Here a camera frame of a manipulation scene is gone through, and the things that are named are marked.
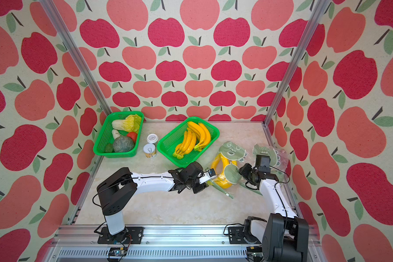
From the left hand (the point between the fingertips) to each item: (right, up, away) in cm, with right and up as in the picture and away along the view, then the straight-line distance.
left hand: (207, 186), depth 86 cm
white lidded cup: (-34, +25, +17) cm, 46 cm away
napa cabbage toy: (-50, +36, +22) cm, 65 cm away
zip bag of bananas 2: (+41, +14, +5) cm, 43 cm away
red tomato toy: (-47, +27, +18) cm, 58 cm away
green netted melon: (-50, +22, +10) cm, 56 cm away
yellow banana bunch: (-2, +29, +17) cm, 34 cm away
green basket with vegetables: (-67, +27, +20) cm, 75 cm away
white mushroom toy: (-62, +29, +24) cm, 73 cm away
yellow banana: (-11, +24, +10) cm, 28 cm away
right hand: (+20, +6, +2) cm, 21 cm away
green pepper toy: (-61, +19, +14) cm, 66 cm away
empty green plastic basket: (-22, +23, +21) cm, 38 cm away
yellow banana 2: (-8, +23, +13) cm, 27 cm away
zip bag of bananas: (+10, +10, +1) cm, 15 cm away
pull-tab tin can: (-35, +18, +13) cm, 41 cm away
